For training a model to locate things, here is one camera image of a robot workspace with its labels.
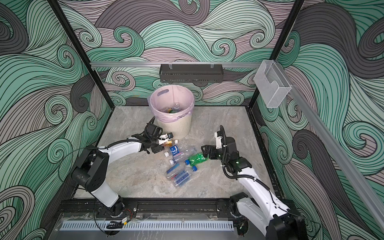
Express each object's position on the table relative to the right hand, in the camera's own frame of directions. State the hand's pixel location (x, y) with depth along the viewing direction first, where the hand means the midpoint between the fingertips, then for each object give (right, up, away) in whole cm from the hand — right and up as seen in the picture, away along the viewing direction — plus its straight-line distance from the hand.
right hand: (209, 147), depth 82 cm
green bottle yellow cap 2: (-23, +21, +15) cm, 35 cm away
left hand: (-30, +3, +12) cm, 33 cm away
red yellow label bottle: (-25, 0, +11) cm, 27 cm away
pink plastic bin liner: (-23, +27, +20) cm, 41 cm away
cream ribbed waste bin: (-16, +9, +10) cm, 21 cm away
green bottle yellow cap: (-7, -7, +4) cm, 11 cm away
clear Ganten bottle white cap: (-15, -7, +10) cm, 19 cm away
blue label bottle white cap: (-19, -3, +8) cm, 21 cm away
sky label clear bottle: (-15, -16, -2) cm, 22 cm away
